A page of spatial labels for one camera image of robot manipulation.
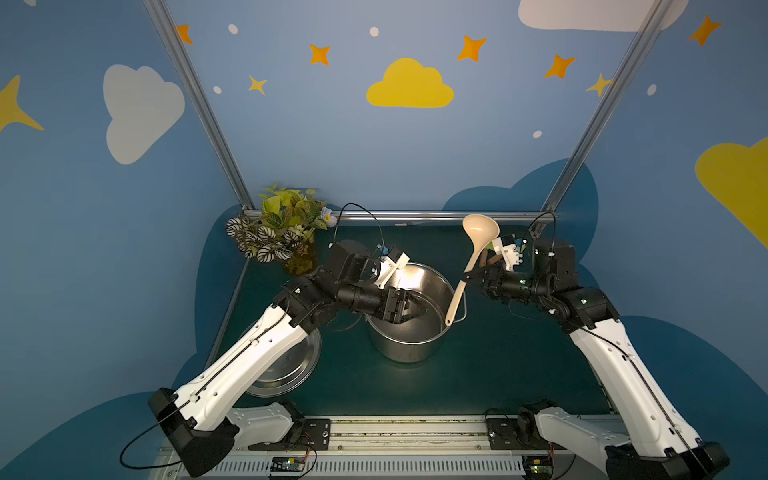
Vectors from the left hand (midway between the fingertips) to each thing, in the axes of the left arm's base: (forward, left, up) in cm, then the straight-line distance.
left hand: (417, 303), depth 62 cm
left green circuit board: (-26, +30, -34) cm, 52 cm away
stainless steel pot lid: (-5, +34, -32) cm, 46 cm away
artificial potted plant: (+32, +39, -12) cm, 52 cm away
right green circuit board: (-25, -32, -34) cm, 53 cm away
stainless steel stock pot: (-1, -2, -17) cm, 17 cm away
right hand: (+8, -12, -1) cm, 14 cm away
